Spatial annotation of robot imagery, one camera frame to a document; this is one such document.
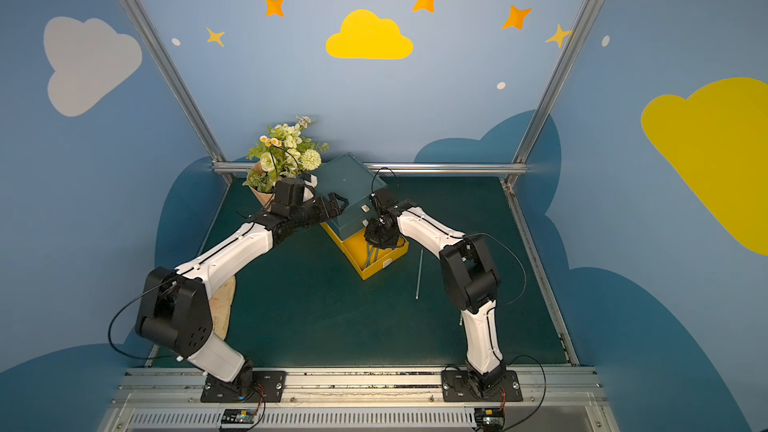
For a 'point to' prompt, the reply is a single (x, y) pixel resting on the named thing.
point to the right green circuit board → (490, 418)
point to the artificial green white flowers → (284, 152)
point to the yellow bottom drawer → (364, 256)
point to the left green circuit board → (238, 418)
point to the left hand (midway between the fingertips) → (339, 203)
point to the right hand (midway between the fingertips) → (371, 238)
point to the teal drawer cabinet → (348, 175)
